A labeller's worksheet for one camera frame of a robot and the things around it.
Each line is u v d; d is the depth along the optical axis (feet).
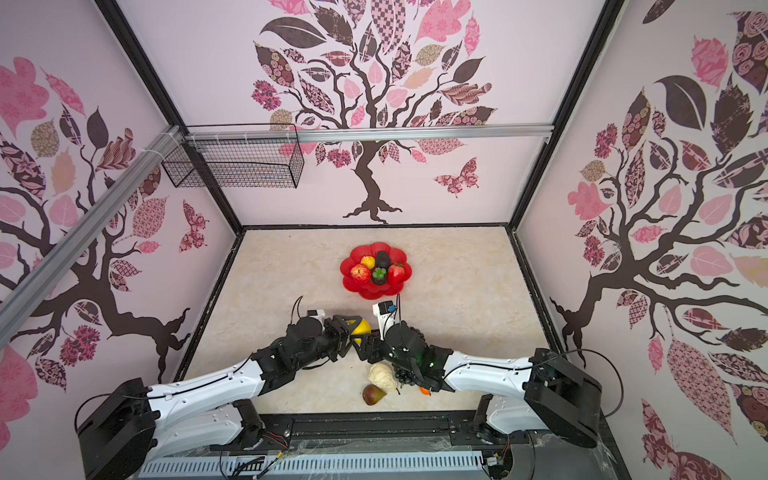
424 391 2.58
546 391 1.38
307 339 1.96
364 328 2.49
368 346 2.24
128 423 1.32
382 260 3.41
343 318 2.44
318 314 2.55
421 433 2.47
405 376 2.62
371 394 2.50
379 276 3.24
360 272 3.20
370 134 3.04
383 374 2.54
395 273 3.29
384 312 2.29
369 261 3.45
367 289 3.27
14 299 1.64
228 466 2.29
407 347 1.90
